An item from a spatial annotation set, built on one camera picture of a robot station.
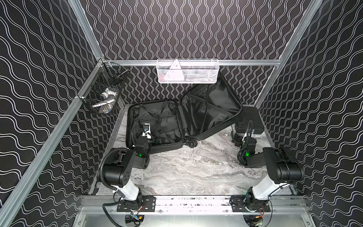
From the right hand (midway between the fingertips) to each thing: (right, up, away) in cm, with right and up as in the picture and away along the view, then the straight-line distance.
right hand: (244, 135), depth 95 cm
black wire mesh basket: (-93, +41, +3) cm, 102 cm away
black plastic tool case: (+8, +10, +8) cm, 15 cm away
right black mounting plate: (-10, -33, -22) cm, 41 cm away
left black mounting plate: (-62, -33, -22) cm, 73 cm away
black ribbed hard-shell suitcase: (-26, +18, -3) cm, 32 cm away
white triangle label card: (-46, +40, -6) cm, 62 cm away
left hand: (-63, +5, -4) cm, 64 cm away
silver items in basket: (-87, +24, -9) cm, 90 cm away
